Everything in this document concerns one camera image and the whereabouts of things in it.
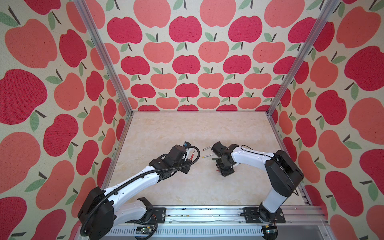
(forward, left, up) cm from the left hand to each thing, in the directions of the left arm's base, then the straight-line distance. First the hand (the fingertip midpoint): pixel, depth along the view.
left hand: (193, 163), depth 81 cm
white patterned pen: (+15, -8, -10) cm, 20 cm away
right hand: (+1, -17, -11) cm, 20 cm away
